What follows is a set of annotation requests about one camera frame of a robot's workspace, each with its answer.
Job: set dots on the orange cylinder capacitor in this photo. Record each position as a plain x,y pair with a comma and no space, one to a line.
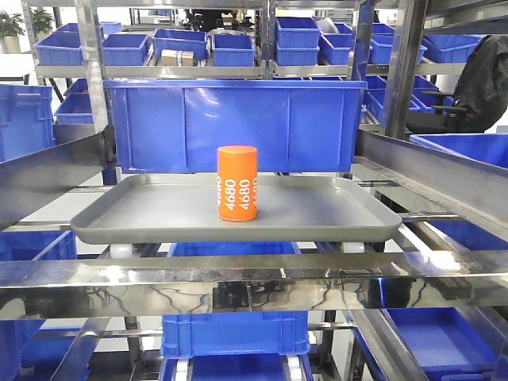
238,182

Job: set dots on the steel rack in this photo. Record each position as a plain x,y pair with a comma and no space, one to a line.
238,285
178,71

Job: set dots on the grey plastic tray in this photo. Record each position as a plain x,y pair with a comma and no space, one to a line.
158,214

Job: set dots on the large blue plastic bin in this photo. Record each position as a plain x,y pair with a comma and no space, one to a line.
158,127

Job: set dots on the group of blue bins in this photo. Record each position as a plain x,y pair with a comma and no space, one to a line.
234,333

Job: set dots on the cardboard box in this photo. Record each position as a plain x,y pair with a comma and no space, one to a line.
170,58

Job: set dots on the row of blue bins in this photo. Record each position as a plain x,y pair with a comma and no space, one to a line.
125,49

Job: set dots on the ribbed blue plastic crate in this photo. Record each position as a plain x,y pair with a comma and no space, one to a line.
24,127

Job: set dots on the black office chair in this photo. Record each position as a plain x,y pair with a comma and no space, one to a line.
484,79

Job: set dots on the potted green plant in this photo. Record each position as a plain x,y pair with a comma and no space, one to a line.
10,25
41,20

